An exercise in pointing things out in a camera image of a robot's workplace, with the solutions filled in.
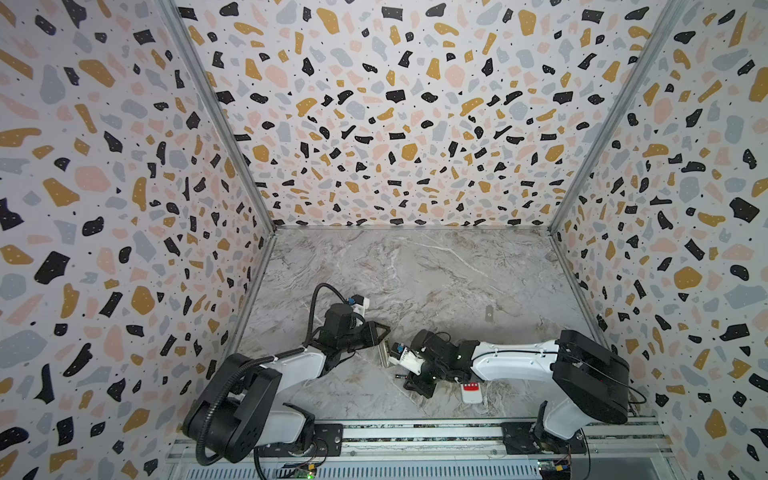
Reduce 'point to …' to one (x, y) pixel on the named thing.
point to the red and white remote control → (471, 392)
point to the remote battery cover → (489, 315)
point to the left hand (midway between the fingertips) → (389, 326)
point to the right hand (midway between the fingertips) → (401, 379)
